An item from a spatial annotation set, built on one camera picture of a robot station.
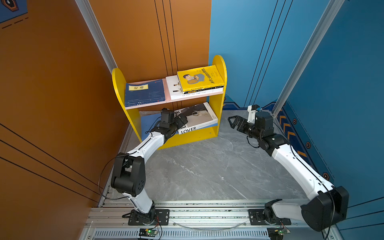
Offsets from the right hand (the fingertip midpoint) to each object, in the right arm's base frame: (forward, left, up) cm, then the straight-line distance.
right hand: (232, 120), depth 78 cm
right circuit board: (-46, -19, -30) cm, 58 cm away
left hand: (+9, +27, -8) cm, 30 cm away
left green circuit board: (-45, +42, -29) cm, 68 cm away
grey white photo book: (+13, +18, -10) cm, 24 cm away
